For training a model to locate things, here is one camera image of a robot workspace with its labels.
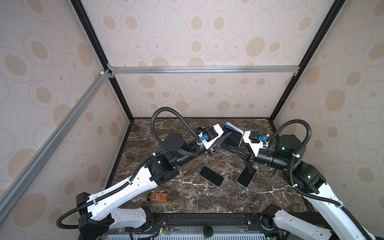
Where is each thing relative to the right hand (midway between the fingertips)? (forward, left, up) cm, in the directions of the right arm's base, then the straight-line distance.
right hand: (231, 146), depth 57 cm
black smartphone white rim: (+4, -16, -39) cm, 42 cm away
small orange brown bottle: (-8, +35, -34) cm, 49 cm away
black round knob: (-24, +9, -28) cm, 39 cm away
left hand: (-1, +2, +11) cm, 11 cm away
